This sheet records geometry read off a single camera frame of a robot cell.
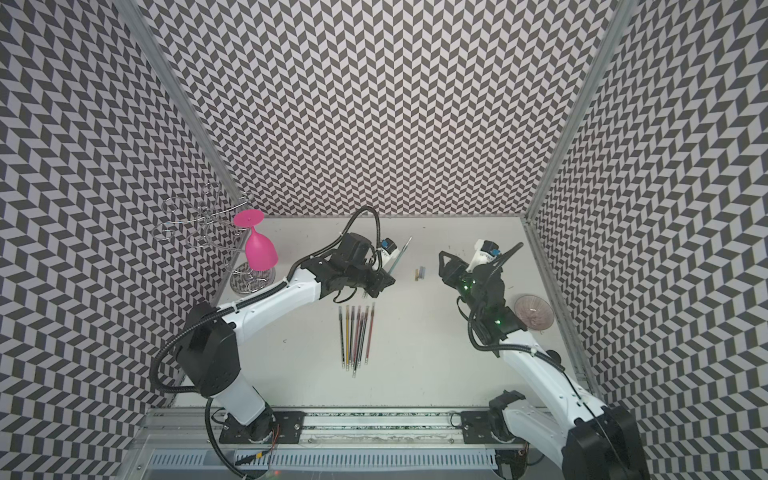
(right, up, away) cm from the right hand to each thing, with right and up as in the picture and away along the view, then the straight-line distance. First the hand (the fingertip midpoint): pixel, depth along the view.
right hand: (443, 261), depth 79 cm
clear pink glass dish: (+30, -16, +12) cm, 36 cm away
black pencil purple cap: (-26, -23, +10) cm, 36 cm away
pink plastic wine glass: (-51, +2, +5) cm, 51 cm away
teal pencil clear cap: (-11, +2, -2) cm, 12 cm away
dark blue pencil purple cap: (-23, -22, +10) cm, 33 cm away
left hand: (-14, -6, +4) cm, 16 cm away
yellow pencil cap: (-5, -6, +23) cm, 25 cm away
